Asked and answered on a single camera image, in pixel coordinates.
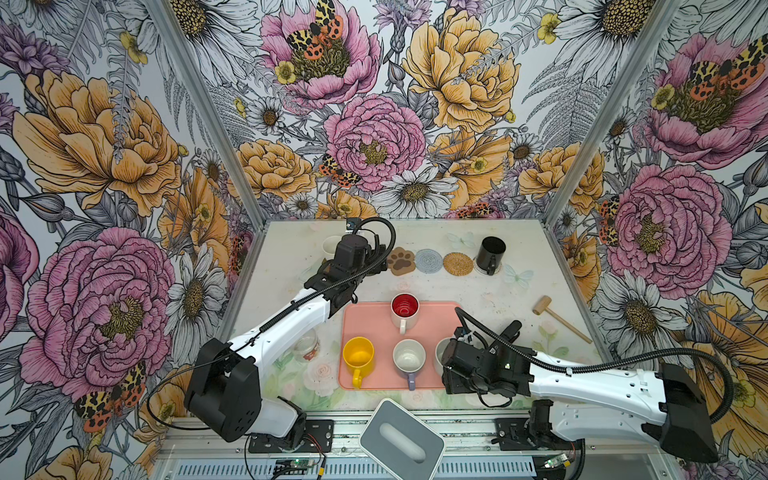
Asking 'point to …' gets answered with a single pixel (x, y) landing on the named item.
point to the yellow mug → (358, 354)
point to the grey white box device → (401, 443)
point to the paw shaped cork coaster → (401, 261)
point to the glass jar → (307, 349)
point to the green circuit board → (301, 463)
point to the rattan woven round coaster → (458, 264)
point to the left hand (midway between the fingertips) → (370, 255)
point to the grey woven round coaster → (429, 261)
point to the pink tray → (373, 321)
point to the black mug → (490, 254)
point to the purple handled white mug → (409, 356)
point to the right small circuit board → (552, 462)
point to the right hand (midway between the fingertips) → (457, 391)
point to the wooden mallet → (543, 304)
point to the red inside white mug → (404, 310)
